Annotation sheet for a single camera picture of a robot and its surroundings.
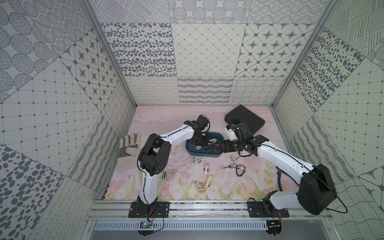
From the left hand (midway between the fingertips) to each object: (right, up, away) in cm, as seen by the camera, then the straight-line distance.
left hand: (211, 146), depth 90 cm
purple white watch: (-8, -8, -2) cm, 12 cm away
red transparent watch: (+3, 0, +5) cm, 6 cm away
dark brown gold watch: (+17, -14, -3) cm, 22 cm away
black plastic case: (+25, +21, +21) cm, 39 cm away
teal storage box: (-3, -3, 0) cm, 5 cm away
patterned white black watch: (-26, -16, -5) cm, 31 cm away
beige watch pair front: (-6, -21, -10) cm, 24 cm away
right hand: (+8, 0, -6) cm, 10 cm away
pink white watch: (-3, -13, -5) cm, 14 cm away
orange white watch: (+2, +3, +8) cm, 8 cm away
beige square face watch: (+14, -7, -1) cm, 16 cm away
